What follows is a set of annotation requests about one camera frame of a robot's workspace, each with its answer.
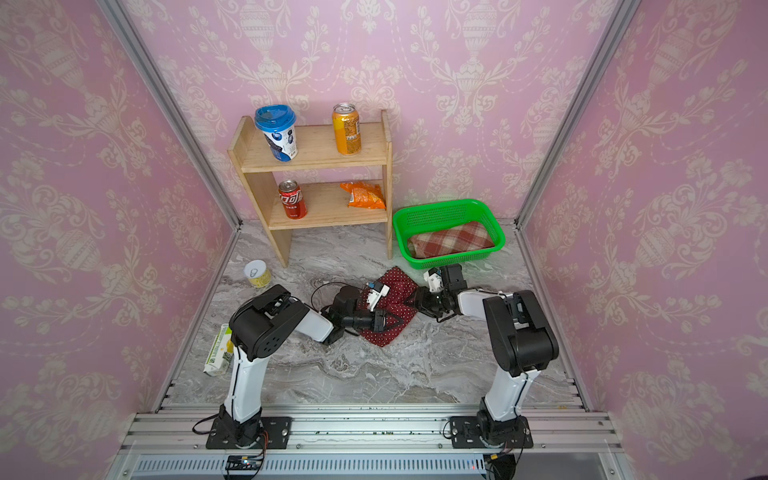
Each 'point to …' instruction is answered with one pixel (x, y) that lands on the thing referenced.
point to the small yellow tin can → (257, 273)
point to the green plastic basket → (415, 220)
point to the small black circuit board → (244, 462)
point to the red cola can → (293, 199)
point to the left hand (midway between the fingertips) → (400, 324)
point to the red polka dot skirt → (398, 312)
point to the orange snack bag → (364, 195)
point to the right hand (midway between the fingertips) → (411, 303)
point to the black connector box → (499, 466)
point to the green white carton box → (221, 353)
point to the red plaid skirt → (449, 239)
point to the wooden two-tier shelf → (327, 204)
